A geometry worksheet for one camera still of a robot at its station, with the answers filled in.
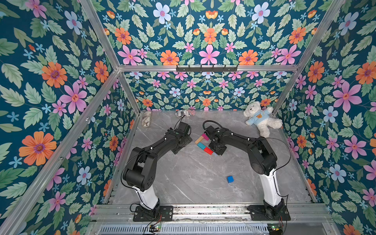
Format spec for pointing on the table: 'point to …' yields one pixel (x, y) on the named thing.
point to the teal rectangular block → (201, 145)
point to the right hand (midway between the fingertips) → (213, 150)
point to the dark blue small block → (230, 179)
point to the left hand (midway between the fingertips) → (187, 142)
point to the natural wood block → (199, 139)
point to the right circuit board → (275, 228)
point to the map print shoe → (146, 119)
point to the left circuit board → (154, 228)
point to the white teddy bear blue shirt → (260, 117)
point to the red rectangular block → (208, 151)
